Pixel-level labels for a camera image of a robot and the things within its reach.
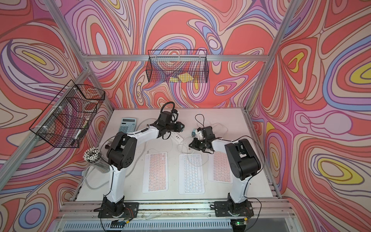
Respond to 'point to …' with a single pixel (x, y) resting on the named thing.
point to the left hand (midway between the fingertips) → (184, 126)
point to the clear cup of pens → (94, 156)
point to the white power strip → (175, 137)
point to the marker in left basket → (78, 134)
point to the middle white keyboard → (191, 175)
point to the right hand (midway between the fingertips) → (190, 148)
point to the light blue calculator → (127, 124)
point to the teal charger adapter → (193, 133)
